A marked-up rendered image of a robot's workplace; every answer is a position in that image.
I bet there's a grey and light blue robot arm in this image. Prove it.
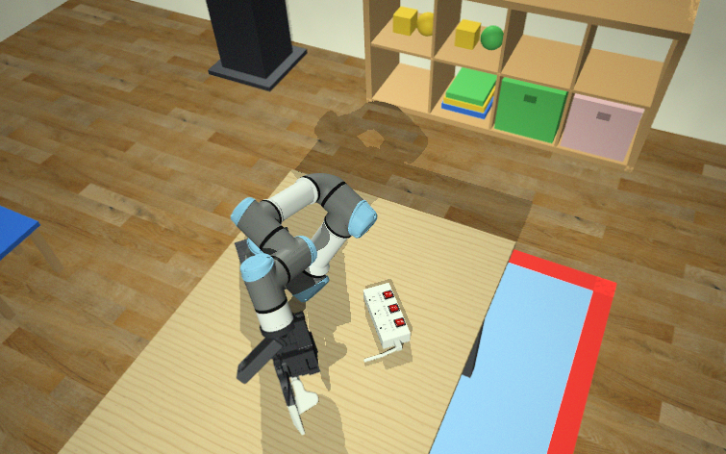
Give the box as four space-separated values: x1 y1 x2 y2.
231 173 378 384

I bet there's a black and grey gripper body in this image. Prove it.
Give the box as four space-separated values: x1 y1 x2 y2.
260 311 320 379

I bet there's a white power strip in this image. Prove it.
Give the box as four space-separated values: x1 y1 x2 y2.
363 283 411 362

